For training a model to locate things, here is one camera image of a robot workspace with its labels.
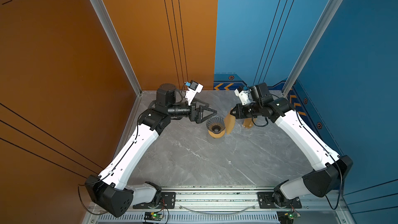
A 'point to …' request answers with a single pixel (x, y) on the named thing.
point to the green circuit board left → (153, 215)
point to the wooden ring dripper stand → (216, 135)
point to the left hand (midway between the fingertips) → (211, 108)
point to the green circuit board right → (287, 216)
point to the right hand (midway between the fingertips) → (230, 112)
